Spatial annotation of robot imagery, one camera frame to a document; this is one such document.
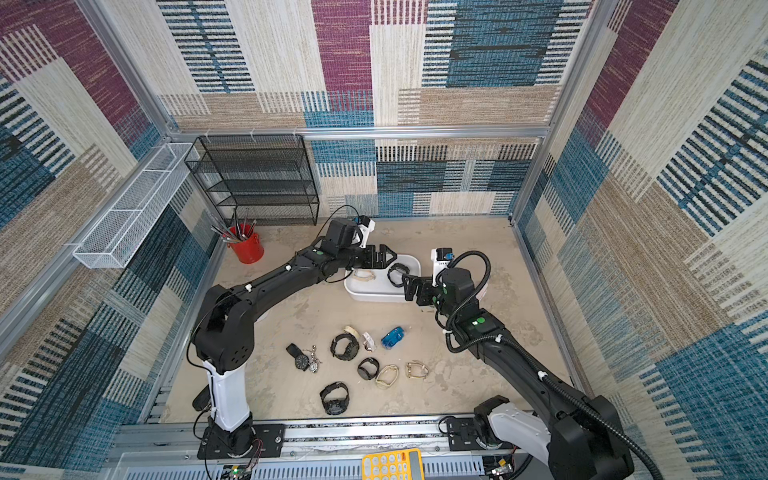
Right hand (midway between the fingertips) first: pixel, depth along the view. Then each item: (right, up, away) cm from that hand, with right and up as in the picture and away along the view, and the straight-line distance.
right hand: (421, 280), depth 82 cm
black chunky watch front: (-23, -31, -3) cm, 38 cm away
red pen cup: (-58, +8, +26) cm, 64 cm away
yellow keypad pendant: (-8, -41, -13) cm, 44 cm away
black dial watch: (-33, -23, +3) cm, 41 cm away
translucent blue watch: (-8, -17, +4) cm, 19 cm away
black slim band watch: (-15, -25, +2) cm, 29 cm away
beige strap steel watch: (-20, -15, +5) cm, 25 cm away
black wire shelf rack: (-54, +34, +26) cm, 69 cm away
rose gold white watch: (-14, -18, +3) cm, 23 cm away
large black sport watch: (-19, -20, +3) cm, 28 cm away
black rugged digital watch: (-5, +2, +19) cm, 19 cm away
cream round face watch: (-17, 0, +18) cm, 25 cm away
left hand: (-9, +6, +7) cm, 13 cm away
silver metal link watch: (-30, -25, +3) cm, 39 cm away
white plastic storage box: (-14, -4, +20) cm, 25 cm away
